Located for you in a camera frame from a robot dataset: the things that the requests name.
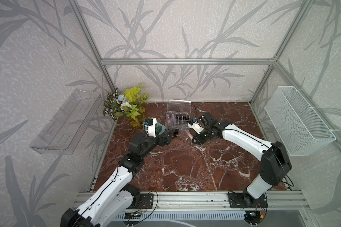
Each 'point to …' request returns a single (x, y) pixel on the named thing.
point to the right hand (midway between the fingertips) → (193, 139)
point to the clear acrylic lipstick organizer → (178, 114)
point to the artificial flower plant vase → (130, 104)
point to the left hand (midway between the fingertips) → (169, 129)
